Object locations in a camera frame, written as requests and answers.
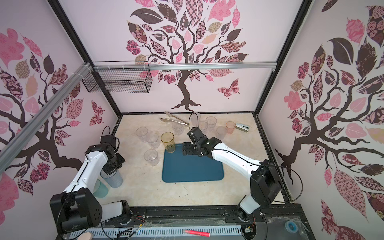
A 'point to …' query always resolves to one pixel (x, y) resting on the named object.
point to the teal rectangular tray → (177, 167)
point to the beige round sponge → (86, 236)
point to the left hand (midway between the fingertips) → (118, 170)
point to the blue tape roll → (291, 226)
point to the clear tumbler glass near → (141, 132)
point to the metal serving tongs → (173, 119)
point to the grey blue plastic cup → (114, 180)
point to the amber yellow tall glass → (168, 141)
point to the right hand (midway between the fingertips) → (187, 148)
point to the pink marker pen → (191, 232)
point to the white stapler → (242, 127)
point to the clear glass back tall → (195, 119)
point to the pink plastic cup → (230, 127)
